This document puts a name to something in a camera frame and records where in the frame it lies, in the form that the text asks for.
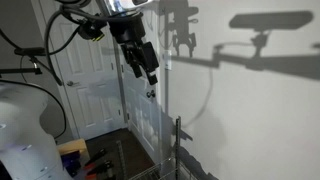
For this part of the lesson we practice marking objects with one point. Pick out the silver door knob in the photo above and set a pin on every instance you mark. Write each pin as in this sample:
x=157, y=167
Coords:
x=70, y=83

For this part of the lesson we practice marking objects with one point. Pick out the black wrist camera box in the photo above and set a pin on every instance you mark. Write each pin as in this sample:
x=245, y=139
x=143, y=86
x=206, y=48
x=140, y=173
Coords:
x=91, y=30

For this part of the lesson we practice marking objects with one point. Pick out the dark door knob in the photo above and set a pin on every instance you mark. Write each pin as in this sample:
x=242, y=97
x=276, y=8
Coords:
x=150, y=94

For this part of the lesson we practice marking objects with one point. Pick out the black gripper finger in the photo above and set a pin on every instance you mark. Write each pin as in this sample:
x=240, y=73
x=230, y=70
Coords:
x=133, y=58
x=149, y=60

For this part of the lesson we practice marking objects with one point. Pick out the white ajar panel door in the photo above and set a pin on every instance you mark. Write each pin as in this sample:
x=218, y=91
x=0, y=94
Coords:
x=143, y=116

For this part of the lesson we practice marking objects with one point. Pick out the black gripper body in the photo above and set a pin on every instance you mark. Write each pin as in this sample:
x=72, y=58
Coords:
x=128, y=28

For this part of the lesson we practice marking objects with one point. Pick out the wooden box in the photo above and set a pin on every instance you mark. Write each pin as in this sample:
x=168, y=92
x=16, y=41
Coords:
x=71, y=145

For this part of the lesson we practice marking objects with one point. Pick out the white light switch plate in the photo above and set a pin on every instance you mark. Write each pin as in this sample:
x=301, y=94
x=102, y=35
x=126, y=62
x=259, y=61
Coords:
x=168, y=60

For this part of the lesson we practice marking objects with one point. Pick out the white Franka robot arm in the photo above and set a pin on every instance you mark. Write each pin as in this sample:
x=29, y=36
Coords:
x=20, y=133

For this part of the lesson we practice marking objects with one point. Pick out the red black clamp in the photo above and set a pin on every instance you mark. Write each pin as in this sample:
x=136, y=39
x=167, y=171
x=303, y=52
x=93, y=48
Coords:
x=101, y=167
x=96, y=156

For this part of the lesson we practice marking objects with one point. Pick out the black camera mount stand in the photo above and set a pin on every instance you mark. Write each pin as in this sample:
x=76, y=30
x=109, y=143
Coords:
x=28, y=51

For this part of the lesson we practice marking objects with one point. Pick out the white closed panel door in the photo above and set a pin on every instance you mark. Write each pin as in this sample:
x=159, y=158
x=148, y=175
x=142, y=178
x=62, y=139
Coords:
x=86, y=100

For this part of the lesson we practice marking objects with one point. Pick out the blue plastic object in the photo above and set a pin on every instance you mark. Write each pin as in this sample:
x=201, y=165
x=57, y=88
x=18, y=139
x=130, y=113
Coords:
x=70, y=161

